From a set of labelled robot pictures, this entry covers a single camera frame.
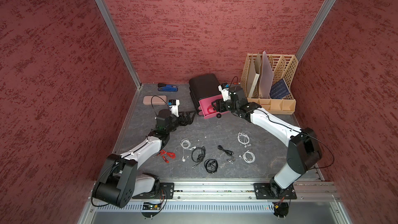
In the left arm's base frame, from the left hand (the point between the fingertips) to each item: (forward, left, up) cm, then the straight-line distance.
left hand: (190, 114), depth 85 cm
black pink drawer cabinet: (+29, -8, -10) cm, 31 cm away
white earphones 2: (-7, -32, -15) cm, 36 cm away
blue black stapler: (+34, +24, -14) cm, 44 cm away
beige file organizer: (+36, -62, +6) cm, 72 cm away
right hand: (+5, -14, +3) cm, 16 cm away
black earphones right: (-17, -22, -14) cm, 31 cm away
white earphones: (-11, +3, -15) cm, 19 cm away
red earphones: (-17, +16, -14) cm, 27 cm away
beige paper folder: (+21, -36, +14) cm, 44 cm away
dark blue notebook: (+23, -59, -4) cm, 64 cm away
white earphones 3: (-18, -34, -15) cm, 41 cm away
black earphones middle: (-18, -5, -15) cm, 23 cm away
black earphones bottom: (-23, -12, -15) cm, 30 cm away
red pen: (+41, -34, -15) cm, 55 cm away
